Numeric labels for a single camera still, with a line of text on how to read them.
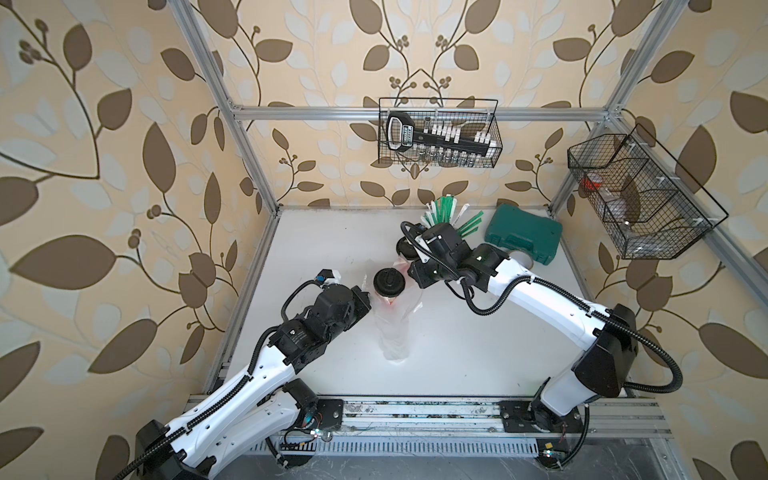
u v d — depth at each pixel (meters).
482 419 0.75
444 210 0.97
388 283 0.79
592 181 0.88
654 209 0.72
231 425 0.44
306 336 0.55
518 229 1.09
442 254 0.60
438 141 0.85
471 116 0.91
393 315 0.84
